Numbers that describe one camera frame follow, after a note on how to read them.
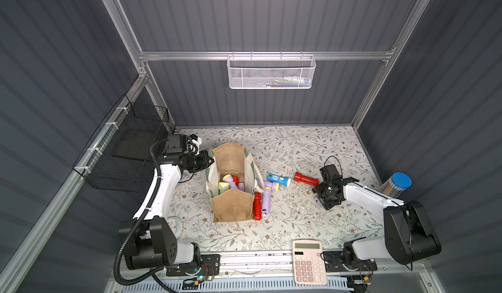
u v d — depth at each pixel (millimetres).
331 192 668
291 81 914
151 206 442
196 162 699
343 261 724
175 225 806
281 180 937
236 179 936
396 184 743
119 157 720
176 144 640
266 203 874
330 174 725
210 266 722
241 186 915
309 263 722
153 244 409
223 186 826
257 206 864
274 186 914
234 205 817
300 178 944
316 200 866
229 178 902
